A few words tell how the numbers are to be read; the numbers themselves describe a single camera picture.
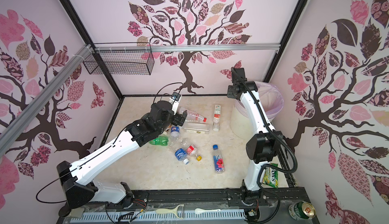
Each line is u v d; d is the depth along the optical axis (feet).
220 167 2.62
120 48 3.00
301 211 2.04
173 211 2.28
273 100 2.77
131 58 3.11
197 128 3.27
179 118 2.07
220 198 2.47
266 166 1.75
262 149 1.60
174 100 1.90
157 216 2.29
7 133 1.64
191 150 2.80
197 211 2.32
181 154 2.73
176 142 2.97
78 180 1.27
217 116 3.29
